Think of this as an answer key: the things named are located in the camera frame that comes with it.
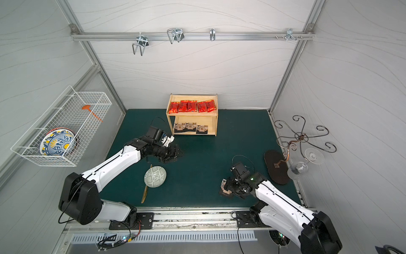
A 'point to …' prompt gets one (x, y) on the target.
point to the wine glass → (298, 170)
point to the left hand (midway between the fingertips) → (181, 157)
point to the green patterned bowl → (155, 176)
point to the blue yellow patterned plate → (59, 142)
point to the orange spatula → (88, 107)
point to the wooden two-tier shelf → (193, 115)
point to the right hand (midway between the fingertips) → (228, 188)
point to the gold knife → (146, 191)
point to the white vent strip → (170, 237)
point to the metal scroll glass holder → (280, 173)
